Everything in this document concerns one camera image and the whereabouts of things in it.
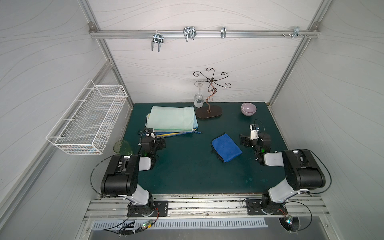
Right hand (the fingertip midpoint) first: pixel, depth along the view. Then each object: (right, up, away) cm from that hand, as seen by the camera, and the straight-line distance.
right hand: (248, 133), depth 95 cm
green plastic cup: (-85, -10, +5) cm, 86 cm away
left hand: (-60, -3, -1) cm, 60 cm away
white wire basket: (-86, +6, -27) cm, 90 cm away
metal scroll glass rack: (-22, +15, +19) cm, 33 cm away
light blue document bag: (-35, +6, +12) cm, 37 cm away
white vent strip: (-65, -42, -24) cm, 81 cm away
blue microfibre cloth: (-15, -10, 0) cm, 18 cm away
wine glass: (-33, +23, -1) cm, 40 cm away
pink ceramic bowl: (+6, +17, +19) cm, 26 cm away
